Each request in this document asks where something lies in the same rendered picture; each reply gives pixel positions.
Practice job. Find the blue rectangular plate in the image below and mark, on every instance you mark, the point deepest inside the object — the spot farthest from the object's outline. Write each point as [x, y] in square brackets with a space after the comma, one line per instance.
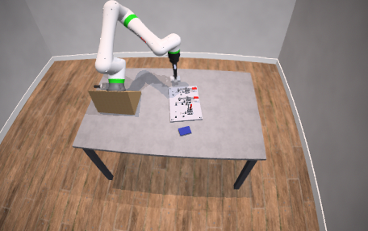
[184, 131]

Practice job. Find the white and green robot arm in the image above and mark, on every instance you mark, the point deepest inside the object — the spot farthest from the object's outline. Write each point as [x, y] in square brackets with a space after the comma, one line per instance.
[115, 67]

